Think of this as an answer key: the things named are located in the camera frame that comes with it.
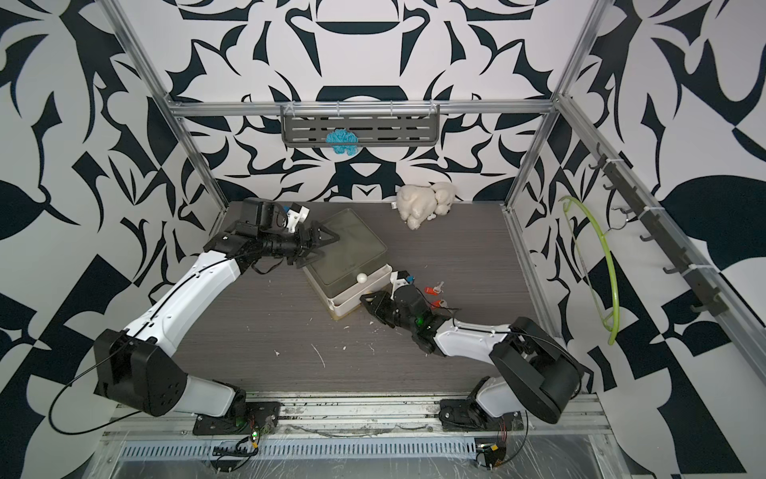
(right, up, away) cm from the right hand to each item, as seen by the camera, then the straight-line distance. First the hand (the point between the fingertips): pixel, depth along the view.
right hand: (362, 295), depth 83 cm
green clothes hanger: (+55, -3, -15) cm, 57 cm away
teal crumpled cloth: (-7, +46, +8) cm, 47 cm away
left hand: (-7, +15, -7) cm, 18 cm away
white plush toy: (+18, +28, +26) cm, 42 cm away
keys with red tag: (+23, -1, +13) cm, 26 cm away
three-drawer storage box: (-2, +9, -4) cm, 10 cm away
